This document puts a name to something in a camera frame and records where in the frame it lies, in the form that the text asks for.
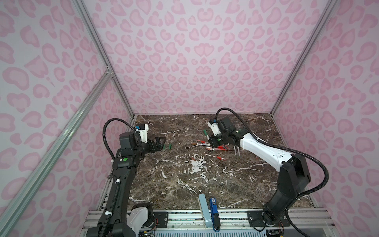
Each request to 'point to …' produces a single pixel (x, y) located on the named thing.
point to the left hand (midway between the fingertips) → (159, 137)
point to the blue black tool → (215, 216)
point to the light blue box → (206, 215)
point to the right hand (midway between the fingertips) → (210, 139)
